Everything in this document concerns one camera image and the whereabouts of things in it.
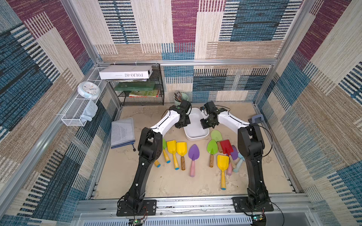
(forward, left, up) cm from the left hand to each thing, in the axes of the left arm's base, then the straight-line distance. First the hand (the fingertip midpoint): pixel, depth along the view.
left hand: (186, 123), depth 101 cm
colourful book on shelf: (+16, +28, +14) cm, 36 cm away
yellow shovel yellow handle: (-16, +10, -5) cm, 19 cm away
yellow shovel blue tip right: (-26, -22, -5) cm, 34 cm away
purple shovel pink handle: (-20, -4, -7) cm, 22 cm away
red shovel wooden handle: (-17, -26, -6) cm, 32 cm away
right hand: (+1, -12, -2) cm, 12 cm away
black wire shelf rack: (+18, +44, +18) cm, 50 cm away
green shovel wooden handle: (-17, -17, -6) cm, 24 cm away
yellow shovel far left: (-27, +18, -4) cm, 33 cm away
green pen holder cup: (+20, +1, +7) cm, 21 cm away
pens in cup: (+16, +6, +12) cm, 21 cm away
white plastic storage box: (-4, -6, -3) cm, 8 cm away
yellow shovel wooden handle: (-17, +3, -6) cm, 19 cm away
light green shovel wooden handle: (-7, -21, -5) cm, 23 cm away
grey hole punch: (+6, -54, -4) cm, 55 cm away
